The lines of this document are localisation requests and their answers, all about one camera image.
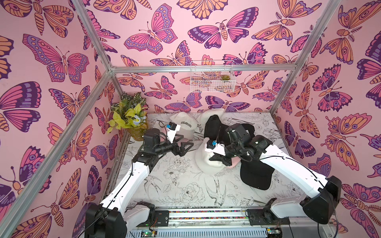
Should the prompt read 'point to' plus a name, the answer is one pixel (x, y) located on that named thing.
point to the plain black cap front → (256, 173)
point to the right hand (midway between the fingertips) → (211, 153)
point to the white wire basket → (212, 76)
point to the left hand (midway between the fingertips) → (188, 139)
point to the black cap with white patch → (250, 129)
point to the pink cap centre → (235, 161)
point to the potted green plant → (130, 113)
